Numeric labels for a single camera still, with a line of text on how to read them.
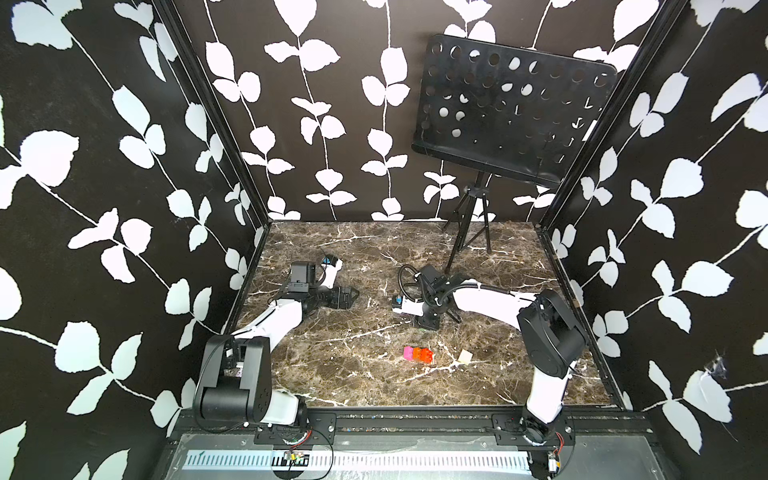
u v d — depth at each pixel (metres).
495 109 0.68
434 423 0.76
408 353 0.84
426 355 0.84
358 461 0.70
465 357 0.86
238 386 0.43
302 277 0.71
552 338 0.49
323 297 0.77
